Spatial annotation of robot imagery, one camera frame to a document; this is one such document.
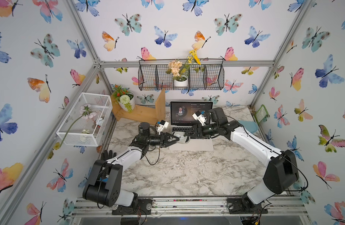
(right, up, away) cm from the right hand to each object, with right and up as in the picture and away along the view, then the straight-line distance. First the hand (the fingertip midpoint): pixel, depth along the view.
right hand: (189, 132), depth 76 cm
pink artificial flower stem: (-53, +11, -4) cm, 55 cm away
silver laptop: (-4, +7, +28) cm, 29 cm away
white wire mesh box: (-55, +5, -3) cm, 55 cm away
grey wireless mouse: (-4, -3, -1) cm, 5 cm away
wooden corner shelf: (-29, +11, +28) cm, 42 cm away
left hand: (-6, -4, -1) cm, 7 cm away
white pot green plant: (-41, +21, +17) cm, 49 cm away
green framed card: (+59, +11, +34) cm, 69 cm away
